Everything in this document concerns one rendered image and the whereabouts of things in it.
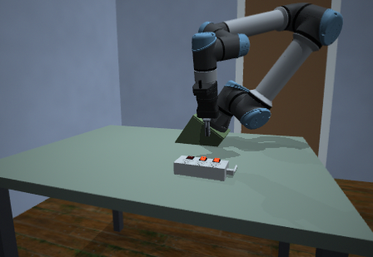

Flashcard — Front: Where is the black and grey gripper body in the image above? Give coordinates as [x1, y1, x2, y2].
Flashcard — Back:
[192, 70, 219, 119]

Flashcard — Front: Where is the white power strip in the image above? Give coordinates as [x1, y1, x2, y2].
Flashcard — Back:
[174, 156, 237, 181]

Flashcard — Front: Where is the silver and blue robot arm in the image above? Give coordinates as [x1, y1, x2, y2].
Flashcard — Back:
[191, 2, 343, 132]

